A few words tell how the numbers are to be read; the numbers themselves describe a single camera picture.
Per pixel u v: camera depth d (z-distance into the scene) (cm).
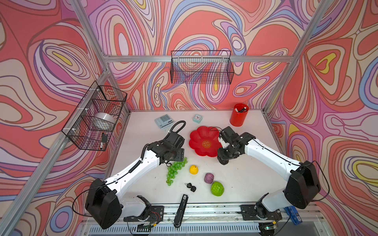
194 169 84
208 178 81
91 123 74
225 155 73
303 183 42
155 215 72
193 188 80
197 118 112
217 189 75
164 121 110
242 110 105
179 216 69
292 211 71
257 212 68
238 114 101
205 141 101
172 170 84
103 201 39
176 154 72
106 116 74
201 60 88
